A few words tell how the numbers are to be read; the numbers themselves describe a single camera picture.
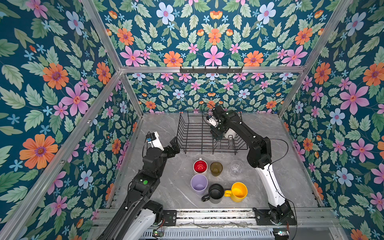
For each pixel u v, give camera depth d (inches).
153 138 23.8
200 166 35.4
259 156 24.5
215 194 32.5
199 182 32.5
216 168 35.0
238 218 29.5
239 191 32.1
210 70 35.9
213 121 35.6
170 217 29.1
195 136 41.8
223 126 31.7
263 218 28.8
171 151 25.5
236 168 34.8
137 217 22.9
